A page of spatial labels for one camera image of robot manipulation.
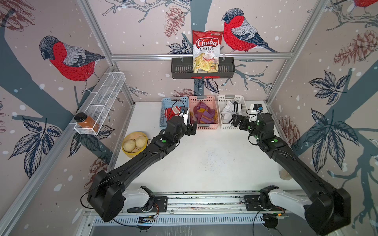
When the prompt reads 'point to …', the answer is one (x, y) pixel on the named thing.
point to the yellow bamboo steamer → (133, 143)
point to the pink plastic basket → (211, 101)
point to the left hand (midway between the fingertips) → (191, 116)
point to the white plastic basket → (239, 107)
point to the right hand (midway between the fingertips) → (239, 114)
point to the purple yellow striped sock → (202, 114)
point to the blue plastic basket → (169, 102)
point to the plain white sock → (228, 112)
